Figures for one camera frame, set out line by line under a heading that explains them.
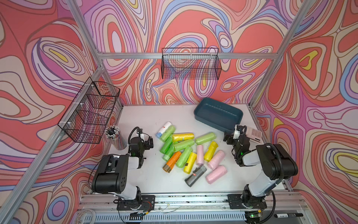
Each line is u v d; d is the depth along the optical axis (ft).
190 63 3.15
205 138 3.15
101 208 2.39
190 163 2.81
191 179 2.57
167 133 3.21
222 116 3.58
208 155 2.91
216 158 2.84
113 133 2.71
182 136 3.06
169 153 2.92
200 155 2.89
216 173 2.67
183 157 2.84
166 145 3.06
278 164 1.48
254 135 3.24
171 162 2.80
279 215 2.26
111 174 1.49
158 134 3.16
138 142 2.40
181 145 2.95
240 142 2.35
